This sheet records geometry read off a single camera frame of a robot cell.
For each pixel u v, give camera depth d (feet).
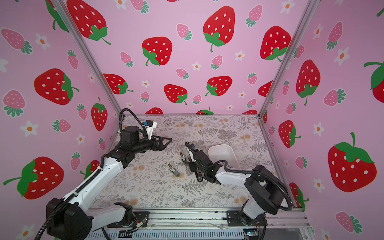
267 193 1.44
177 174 2.89
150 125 2.26
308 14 2.31
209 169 2.21
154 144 2.21
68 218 1.29
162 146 2.25
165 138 2.27
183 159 3.12
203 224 2.40
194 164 2.53
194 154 2.23
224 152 3.29
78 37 2.55
